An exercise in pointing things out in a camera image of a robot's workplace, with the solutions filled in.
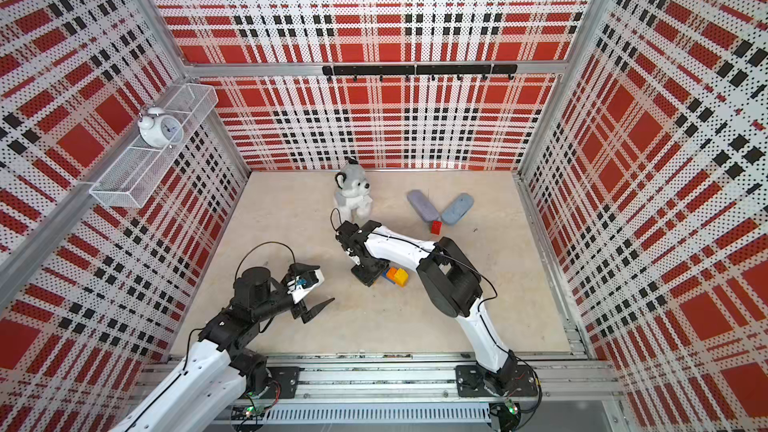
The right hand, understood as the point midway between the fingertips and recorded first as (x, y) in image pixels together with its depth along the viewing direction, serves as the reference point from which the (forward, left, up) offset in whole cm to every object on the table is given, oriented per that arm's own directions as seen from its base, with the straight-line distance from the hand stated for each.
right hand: (378, 274), depth 90 cm
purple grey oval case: (+27, -15, -1) cm, 31 cm away
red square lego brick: (+18, -19, 0) cm, 26 cm away
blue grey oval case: (+26, -28, -1) cm, 38 cm away
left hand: (-6, +13, +9) cm, 17 cm away
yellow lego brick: (-2, -7, +3) cm, 8 cm away
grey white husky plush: (+22, +9, +11) cm, 26 cm away
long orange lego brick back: (-1, -4, +3) cm, 5 cm away
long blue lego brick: (-1, -2, +1) cm, 2 cm away
